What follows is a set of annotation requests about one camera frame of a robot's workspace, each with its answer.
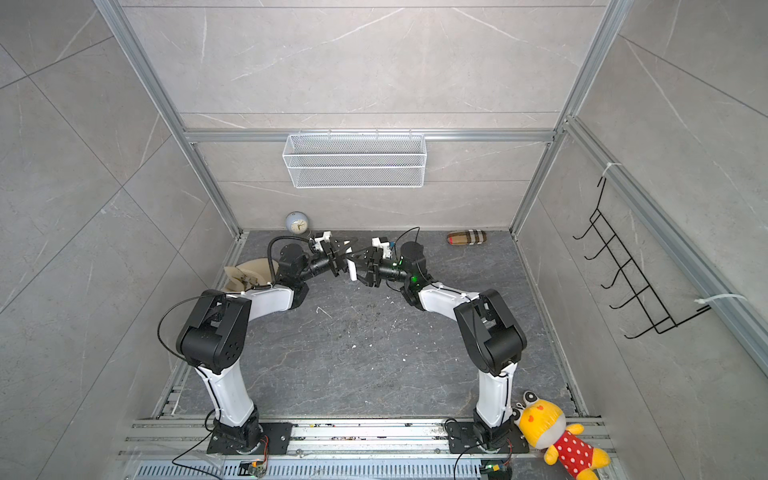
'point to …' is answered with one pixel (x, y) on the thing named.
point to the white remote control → (353, 269)
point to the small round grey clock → (296, 222)
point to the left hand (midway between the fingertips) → (361, 241)
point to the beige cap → (254, 272)
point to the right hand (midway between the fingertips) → (346, 263)
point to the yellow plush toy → (545, 426)
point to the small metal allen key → (317, 311)
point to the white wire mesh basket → (352, 161)
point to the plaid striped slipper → (466, 237)
